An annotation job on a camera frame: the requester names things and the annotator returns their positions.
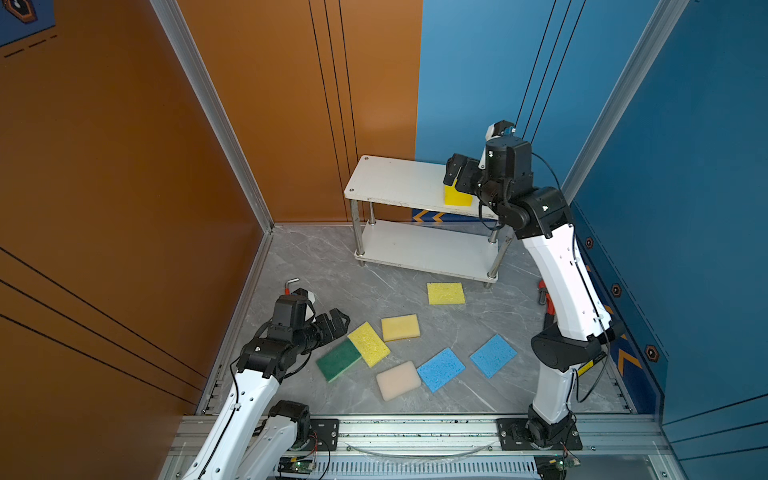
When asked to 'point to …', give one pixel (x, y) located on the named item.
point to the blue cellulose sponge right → (493, 356)
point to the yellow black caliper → (585, 368)
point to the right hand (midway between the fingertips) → (465, 165)
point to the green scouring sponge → (338, 360)
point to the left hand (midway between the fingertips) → (339, 320)
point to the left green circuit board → (296, 464)
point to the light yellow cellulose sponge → (445, 293)
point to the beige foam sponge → (397, 381)
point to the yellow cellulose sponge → (368, 343)
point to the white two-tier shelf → (420, 186)
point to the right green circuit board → (564, 462)
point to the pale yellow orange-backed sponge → (400, 328)
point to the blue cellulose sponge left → (439, 371)
